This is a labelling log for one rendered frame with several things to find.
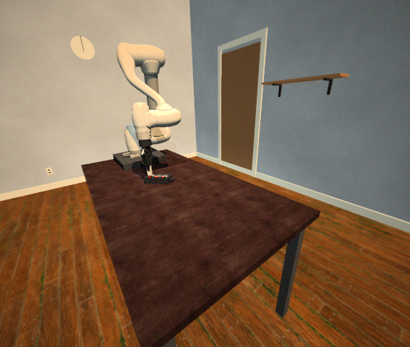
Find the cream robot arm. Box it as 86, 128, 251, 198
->
116, 43, 181, 158

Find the grey power strip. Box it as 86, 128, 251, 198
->
144, 173, 174, 184

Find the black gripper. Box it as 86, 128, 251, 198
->
139, 140, 153, 176

